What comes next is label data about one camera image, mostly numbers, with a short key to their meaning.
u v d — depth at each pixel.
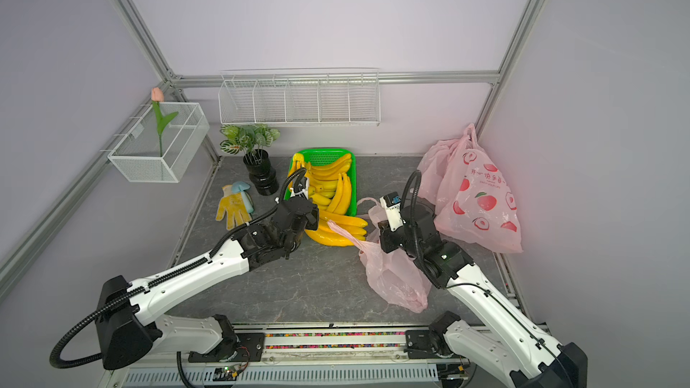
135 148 0.75
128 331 0.39
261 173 1.01
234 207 1.03
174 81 0.93
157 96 0.83
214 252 0.49
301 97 0.99
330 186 0.99
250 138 0.91
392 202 0.64
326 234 0.77
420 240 0.54
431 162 1.03
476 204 0.85
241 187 1.08
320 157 1.06
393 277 0.75
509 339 0.42
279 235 0.55
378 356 0.74
